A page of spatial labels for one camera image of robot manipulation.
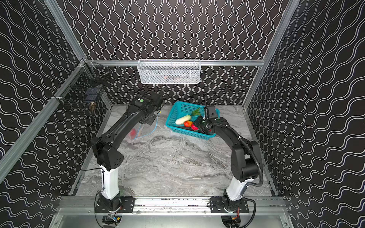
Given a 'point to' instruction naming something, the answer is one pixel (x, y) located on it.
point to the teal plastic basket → (180, 109)
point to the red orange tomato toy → (187, 123)
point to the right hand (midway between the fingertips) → (196, 124)
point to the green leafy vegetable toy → (196, 112)
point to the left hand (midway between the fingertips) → (148, 118)
